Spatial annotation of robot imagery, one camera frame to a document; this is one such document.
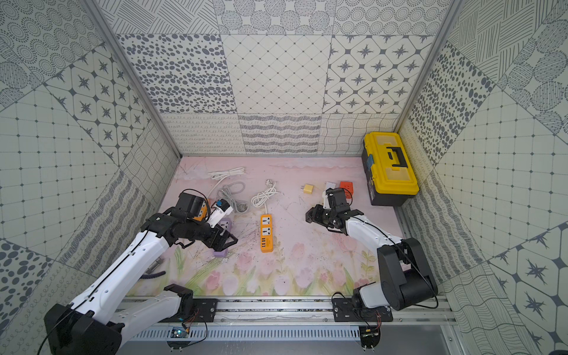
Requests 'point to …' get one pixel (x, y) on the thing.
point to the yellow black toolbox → (390, 175)
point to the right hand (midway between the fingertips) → (312, 217)
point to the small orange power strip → (266, 234)
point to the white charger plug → (330, 185)
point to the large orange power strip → (203, 212)
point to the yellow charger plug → (308, 188)
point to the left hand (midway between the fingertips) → (227, 230)
